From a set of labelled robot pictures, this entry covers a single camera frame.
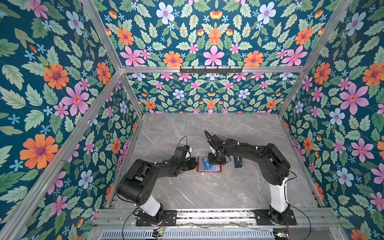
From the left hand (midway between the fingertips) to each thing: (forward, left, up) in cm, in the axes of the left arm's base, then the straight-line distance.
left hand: (200, 162), depth 92 cm
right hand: (+1, -9, -1) cm, 9 cm away
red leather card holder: (-4, -10, 0) cm, 11 cm away
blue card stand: (-2, -24, +1) cm, 24 cm away
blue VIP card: (-1, -4, +1) cm, 4 cm away
